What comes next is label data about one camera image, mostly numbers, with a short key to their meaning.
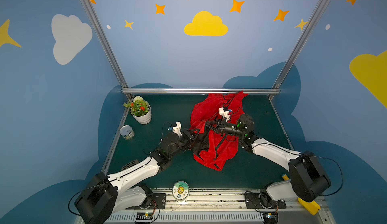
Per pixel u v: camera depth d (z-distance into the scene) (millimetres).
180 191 703
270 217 733
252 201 743
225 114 753
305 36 861
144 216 726
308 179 436
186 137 689
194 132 751
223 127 687
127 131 945
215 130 718
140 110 931
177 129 741
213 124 733
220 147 903
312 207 721
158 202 744
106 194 400
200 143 903
